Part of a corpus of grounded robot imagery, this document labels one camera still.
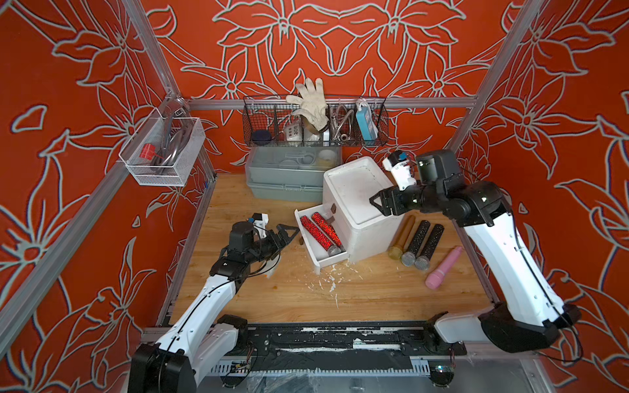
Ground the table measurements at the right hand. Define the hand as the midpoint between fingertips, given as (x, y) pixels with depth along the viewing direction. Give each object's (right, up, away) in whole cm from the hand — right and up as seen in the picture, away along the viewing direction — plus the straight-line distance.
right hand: (375, 194), depth 64 cm
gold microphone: (+19, -17, +31) cm, 40 cm away
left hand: (-23, -13, +14) cm, 30 cm away
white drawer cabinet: (0, -11, +9) cm, 14 cm away
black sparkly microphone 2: (+29, -18, +28) cm, 45 cm away
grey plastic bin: (-26, +8, +29) cm, 40 cm away
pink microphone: (+26, -30, +20) cm, 44 cm away
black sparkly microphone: (+19, -24, +24) cm, 39 cm away
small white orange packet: (-32, -29, +23) cm, 49 cm away
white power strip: (-25, +24, +30) cm, 46 cm away
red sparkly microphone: (-14, -17, +29) cm, 36 cm away
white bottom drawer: (-15, -22, +20) cm, 33 cm away
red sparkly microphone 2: (-10, -14, +28) cm, 33 cm away
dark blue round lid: (-38, +25, +36) cm, 58 cm away
